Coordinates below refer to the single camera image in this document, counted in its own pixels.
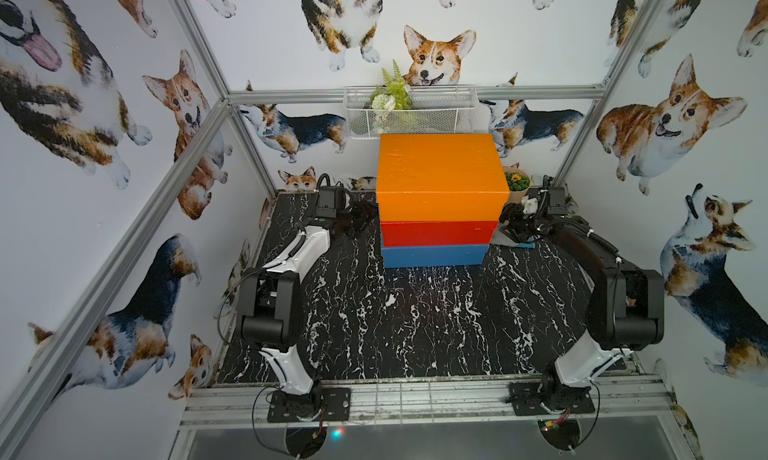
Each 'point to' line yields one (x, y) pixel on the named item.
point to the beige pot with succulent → (518, 182)
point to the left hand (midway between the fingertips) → (383, 209)
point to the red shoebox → (438, 233)
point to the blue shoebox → (434, 256)
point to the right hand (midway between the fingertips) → (492, 215)
